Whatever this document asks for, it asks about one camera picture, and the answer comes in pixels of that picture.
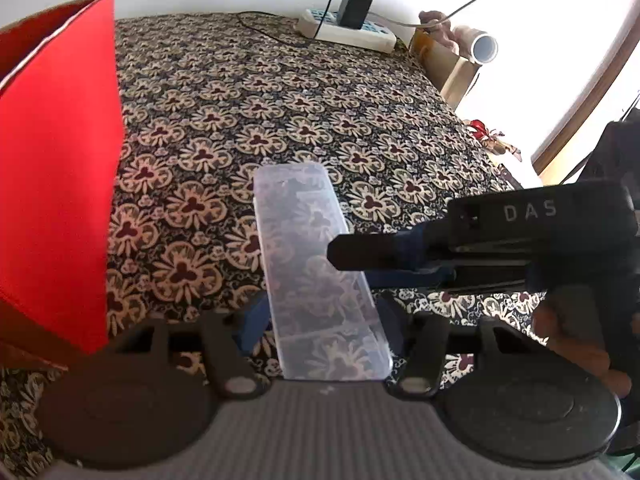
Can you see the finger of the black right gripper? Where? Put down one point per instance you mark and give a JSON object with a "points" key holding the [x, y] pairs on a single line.
{"points": [[417, 257]]}

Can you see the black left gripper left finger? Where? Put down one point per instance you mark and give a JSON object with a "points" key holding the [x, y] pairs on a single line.
{"points": [[254, 320]]}

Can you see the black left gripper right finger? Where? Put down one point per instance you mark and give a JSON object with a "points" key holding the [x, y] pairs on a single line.
{"points": [[394, 319]]}

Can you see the clear plastic case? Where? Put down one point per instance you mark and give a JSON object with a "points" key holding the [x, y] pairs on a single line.
{"points": [[325, 323]]}

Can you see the person's right hand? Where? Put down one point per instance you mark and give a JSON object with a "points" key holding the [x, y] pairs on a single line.
{"points": [[594, 360]]}

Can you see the brown cardboard box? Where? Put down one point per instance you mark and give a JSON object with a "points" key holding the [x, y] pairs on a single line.
{"points": [[453, 76]]}

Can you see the white rolled tube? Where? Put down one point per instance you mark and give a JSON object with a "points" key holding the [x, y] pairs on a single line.
{"points": [[480, 47]]}

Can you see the patterned floral tablecloth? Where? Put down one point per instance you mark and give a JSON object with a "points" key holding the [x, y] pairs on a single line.
{"points": [[206, 100]]}

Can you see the pink plush toy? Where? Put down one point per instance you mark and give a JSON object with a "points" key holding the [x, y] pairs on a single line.
{"points": [[456, 39]]}

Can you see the white power strip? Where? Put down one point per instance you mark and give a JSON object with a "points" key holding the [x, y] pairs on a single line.
{"points": [[312, 24]]}

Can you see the black power adapter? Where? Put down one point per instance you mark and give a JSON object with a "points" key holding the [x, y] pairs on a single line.
{"points": [[352, 13]]}

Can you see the red cardboard box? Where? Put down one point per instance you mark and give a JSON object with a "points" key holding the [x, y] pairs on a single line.
{"points": [[61, 136]]}

